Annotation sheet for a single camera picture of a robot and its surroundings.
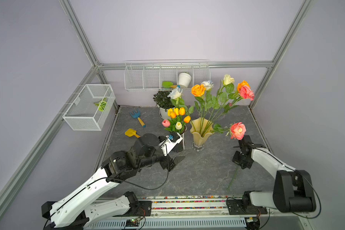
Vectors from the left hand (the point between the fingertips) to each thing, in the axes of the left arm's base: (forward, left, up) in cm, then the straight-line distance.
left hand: (177, 150), depth 61 cm
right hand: (+5, -38, -30) cm, 49 cm away
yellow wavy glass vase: (+21, -17, -16) cm, 31 cm away
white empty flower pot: (+50, -8, +1) cm, 50 cm away
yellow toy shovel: (+32, +32, -30) cm, 55 cm away
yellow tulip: (+21, +2, 0) cm, 22 cm away
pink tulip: (+16, +5, -1) cm, 16 cm away
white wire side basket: (+32, +49, -5) cm, 59 cm away
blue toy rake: (+50, +30, -32) cm, 67 cm away
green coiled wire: (+33, +41, -2) cm, 52 cm away
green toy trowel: (+55, +4, -7) cm, 56 cm away
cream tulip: (+13, -2, 0) cm, 13 cm away
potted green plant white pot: (+46, +7, -15) cm, 49 cm away
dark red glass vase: (+16, -3, -27) cm, 31 cm away
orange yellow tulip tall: (+17, -6, -1) cm, 18 cm away
